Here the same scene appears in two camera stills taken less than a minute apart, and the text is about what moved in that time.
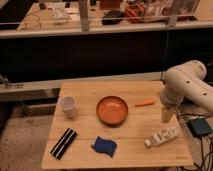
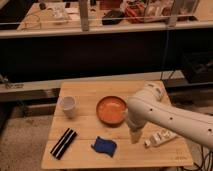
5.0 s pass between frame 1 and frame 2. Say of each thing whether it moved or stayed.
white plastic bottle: stayed
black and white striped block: stayed
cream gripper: moved
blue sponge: stayed
